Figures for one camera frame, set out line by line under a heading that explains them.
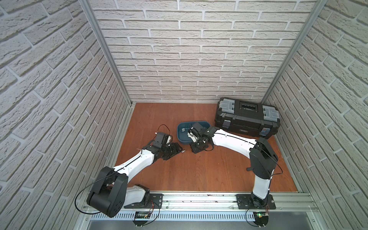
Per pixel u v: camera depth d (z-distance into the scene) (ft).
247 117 2.95
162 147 2.38
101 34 2.62
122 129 3.52
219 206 2.42
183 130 3.27
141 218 2.33
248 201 2.40
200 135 2.19
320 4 2.24
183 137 3.25
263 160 1.54
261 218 2.28
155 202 2.43
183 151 3.00
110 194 1.34
